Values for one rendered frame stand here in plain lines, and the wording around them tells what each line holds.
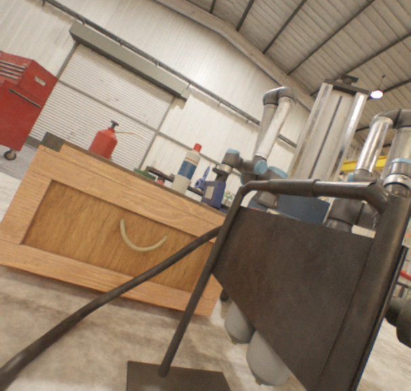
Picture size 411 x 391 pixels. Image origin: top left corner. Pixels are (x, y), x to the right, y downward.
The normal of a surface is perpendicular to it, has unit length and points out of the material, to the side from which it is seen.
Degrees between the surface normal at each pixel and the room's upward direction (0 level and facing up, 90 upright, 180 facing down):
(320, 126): 90
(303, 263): 90
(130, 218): 90
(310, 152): 90
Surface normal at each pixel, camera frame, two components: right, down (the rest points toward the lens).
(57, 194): 0.35, 0.07
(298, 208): -0.17, -0.16
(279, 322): -0.84, -0.41
